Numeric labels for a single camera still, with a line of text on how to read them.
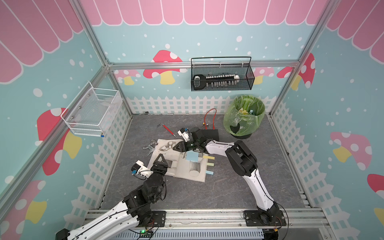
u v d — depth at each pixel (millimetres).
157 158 703
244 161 600
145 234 727
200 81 898
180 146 875
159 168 654
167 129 1126
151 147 995
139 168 641
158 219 743
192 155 940
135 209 533
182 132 915
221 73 926
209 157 963
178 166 914
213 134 1066
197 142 816
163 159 715
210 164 924
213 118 1126
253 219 740
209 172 899
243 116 872
